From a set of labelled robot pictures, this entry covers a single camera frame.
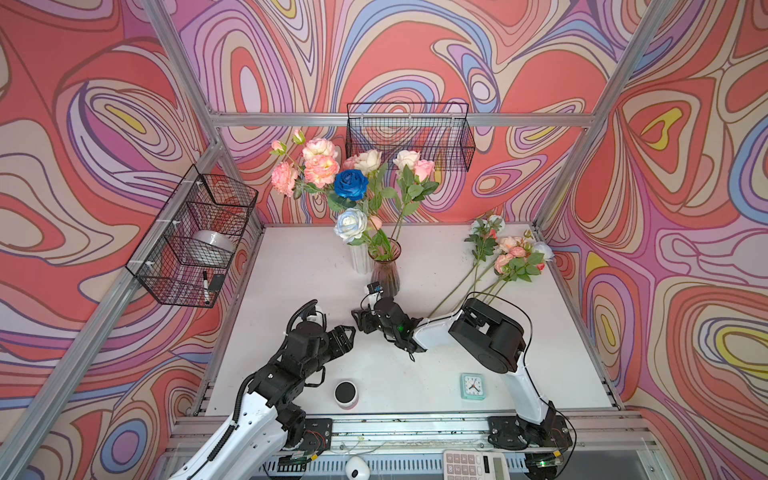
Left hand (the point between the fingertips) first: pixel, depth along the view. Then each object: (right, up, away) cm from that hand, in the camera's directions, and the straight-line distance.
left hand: (352, 332), depth 79 cm
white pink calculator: (+30, -28, -10) cm, 42 cm away
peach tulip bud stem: (+7, +23, +10) cm, 26 cm away
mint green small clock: (+32, -15, 0) cm, 36 cm away
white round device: (+2, -28, -12) cm, 30 cm away
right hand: (+1, +1, +17) cm, 17 cm away
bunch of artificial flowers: (+50, +19, +24) cm, 58 cm away
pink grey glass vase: (+9, +15, +21) cm, 27 cm away
